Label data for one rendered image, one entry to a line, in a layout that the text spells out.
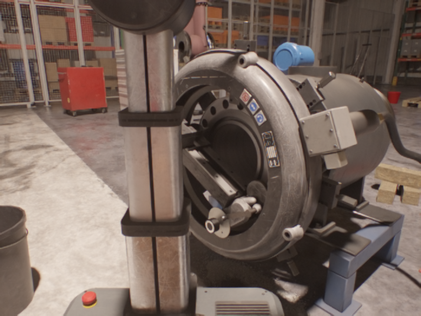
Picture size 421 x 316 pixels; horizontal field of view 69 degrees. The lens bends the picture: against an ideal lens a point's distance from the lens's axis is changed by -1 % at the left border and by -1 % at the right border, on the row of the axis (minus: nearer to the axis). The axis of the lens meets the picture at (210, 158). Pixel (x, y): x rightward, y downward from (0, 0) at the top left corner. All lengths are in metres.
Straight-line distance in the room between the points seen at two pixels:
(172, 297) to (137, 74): 0.44
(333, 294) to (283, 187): 0.63
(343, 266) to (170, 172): 0.90
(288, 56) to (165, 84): 1.23
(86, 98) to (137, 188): 5.78
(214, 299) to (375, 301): 0.77
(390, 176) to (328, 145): 1.84
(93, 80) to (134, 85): 5.83
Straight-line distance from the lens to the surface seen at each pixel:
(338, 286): 1.38
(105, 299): 1.07
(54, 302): 1.54
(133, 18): 0.49
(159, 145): 0.56
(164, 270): 0.66
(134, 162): 0.57
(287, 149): 0.86
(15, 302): 1.50
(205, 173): 1.09
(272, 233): 0.98
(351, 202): 0.95
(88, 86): 6.35
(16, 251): 1.41
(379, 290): 1.62
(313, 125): 0.84
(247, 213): 1.00
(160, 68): 0.55
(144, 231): 0.61
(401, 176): 2.62
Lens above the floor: 0.93
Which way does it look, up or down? 17 degrees down
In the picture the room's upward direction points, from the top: straight up
